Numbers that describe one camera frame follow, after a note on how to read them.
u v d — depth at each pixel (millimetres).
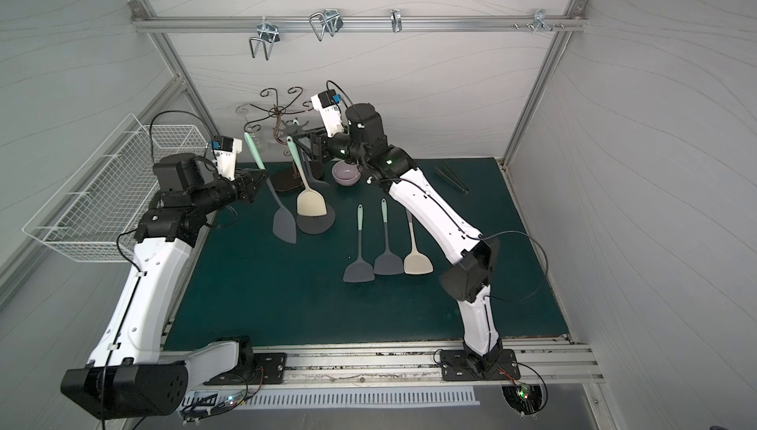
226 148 586
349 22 787
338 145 596
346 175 1121
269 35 784
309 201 907
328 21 755
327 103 575
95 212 636
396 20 783
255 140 649
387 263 913
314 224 1046
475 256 473
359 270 886
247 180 594
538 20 767
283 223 784
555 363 780
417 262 914
